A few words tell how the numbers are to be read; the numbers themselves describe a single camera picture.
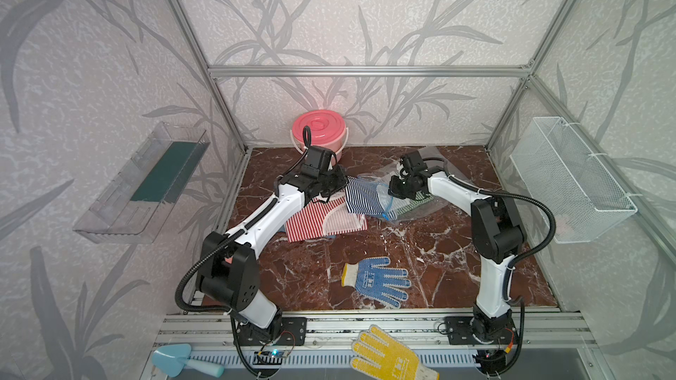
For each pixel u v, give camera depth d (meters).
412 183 0.75
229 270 0.43
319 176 0.65
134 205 0.63
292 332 0.73
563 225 0.72
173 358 0.69
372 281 0.83
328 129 1.02
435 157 0.87
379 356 0.69
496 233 0.52
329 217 0.94
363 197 0.94
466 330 0.73
